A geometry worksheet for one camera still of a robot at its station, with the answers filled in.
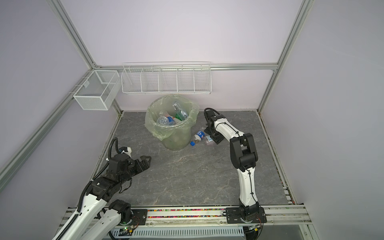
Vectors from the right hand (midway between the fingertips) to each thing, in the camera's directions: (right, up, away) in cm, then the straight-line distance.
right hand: (212, 136), depth 100 cm
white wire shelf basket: (-30, +39, -1) cm, 49 cm away
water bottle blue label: (-27, +10, -21) cm, 35 cm away
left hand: (-37, -12, -22) cm, 45 cm away
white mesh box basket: (-74, +29, -3) cm, 80 cm away
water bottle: (-9, 0, 0) cm, 9 cm away
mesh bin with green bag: (-23, 0, -13) cm, 27 cm away
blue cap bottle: (-2, -2, -4) cm, 5 cm away
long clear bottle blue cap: (-22, +18, -13) cm, 31 cm away
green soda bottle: (-20, +14, -4) cm, 24 cm away
